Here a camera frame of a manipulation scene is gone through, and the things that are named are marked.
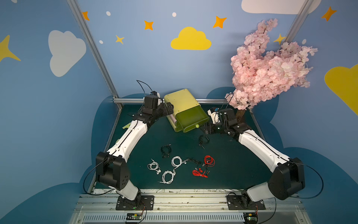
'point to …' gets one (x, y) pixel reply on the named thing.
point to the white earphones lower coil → (163, 179)
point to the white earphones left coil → (157, 169)
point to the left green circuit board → (134, 216)
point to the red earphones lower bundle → (199, 173)
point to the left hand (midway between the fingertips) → (167, 105)
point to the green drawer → (191, 118)
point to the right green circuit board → (250, 217)
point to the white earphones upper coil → (173, 164)
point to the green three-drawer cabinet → (182, 100)
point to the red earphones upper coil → (209, 161)
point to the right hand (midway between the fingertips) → (205, 125)
